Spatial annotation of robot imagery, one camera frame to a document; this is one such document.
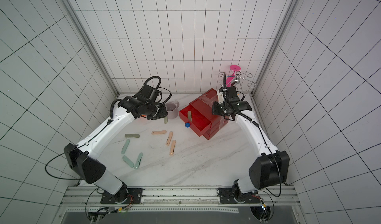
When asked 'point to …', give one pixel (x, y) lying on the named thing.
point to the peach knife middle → (169, 138)
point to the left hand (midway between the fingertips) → (165, 116)
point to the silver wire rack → (235, 80)
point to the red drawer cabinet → (204, 104)
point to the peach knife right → (171, 151)
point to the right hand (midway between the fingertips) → (214, 107)
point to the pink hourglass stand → (229, 79)
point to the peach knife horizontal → (157, 132)
